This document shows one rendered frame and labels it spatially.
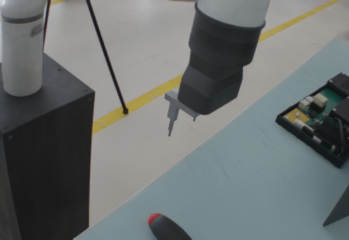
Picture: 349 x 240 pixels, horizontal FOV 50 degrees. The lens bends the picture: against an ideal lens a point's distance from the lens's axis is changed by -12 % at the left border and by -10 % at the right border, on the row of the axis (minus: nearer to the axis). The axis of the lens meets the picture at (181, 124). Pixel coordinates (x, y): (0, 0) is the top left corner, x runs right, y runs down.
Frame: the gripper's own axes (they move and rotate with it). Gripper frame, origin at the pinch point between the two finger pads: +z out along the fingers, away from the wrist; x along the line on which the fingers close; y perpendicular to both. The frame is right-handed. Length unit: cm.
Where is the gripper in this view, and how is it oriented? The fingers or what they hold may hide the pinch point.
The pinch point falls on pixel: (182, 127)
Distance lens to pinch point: 54.4
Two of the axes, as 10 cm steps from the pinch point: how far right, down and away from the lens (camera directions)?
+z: -1.9, 7.7, 6.1
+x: 6.4, -3.7, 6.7
